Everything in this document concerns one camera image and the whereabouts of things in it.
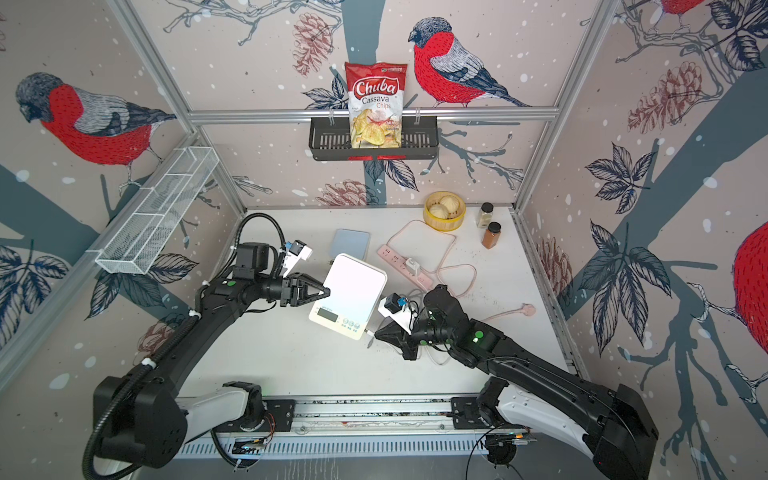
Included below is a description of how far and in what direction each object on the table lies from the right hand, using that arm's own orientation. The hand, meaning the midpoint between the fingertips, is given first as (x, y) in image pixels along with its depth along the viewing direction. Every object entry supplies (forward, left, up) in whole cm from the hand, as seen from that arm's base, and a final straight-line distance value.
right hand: (379, 332), depth 70 cm
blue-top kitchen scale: (+6, +5, +9) cm, 12 cm away
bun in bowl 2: (+57, -23, -11) cm, 62 cm away
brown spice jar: (+41, -37, -11) cm, 56 cm away
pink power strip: (+30, -4, -15) cm, 34 cm away
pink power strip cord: (+15, -44, -16) cm, 49 cm away
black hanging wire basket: (+56, +19, +17) cm, 62 cm away
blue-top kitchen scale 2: (+40, +14, -16) cm, 45 cm away
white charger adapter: (+26, -8, -9) cm, 28 cm away
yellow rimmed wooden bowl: (+50, -25, -14) cm, 58 cm away
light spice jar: (+50, -36, -11) cm, 63 cm away
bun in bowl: (+53, -19, -11) cm, 57 cm away
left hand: (+6, +12, +8) cm, 16 cm away
